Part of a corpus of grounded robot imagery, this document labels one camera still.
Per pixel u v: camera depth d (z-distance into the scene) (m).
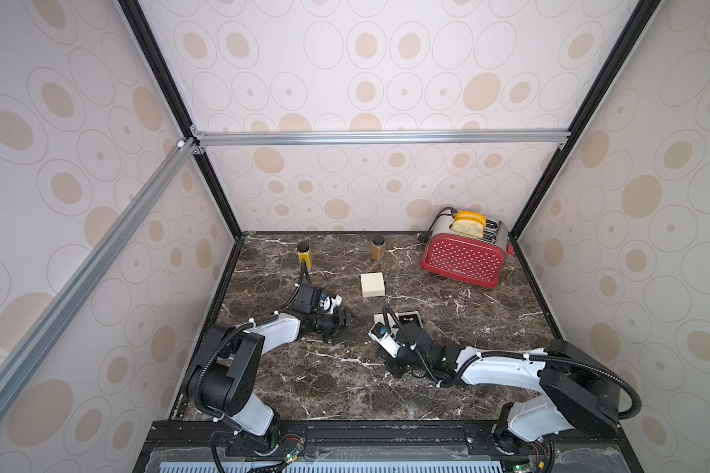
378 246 1.06
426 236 1.08
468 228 0.95
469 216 0.95
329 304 0.79
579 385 0.43
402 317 0.93
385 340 0.73
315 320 0.76
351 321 0.79
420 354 0.64
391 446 0.73
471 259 0.95
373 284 1.03
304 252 1.03
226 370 0.45
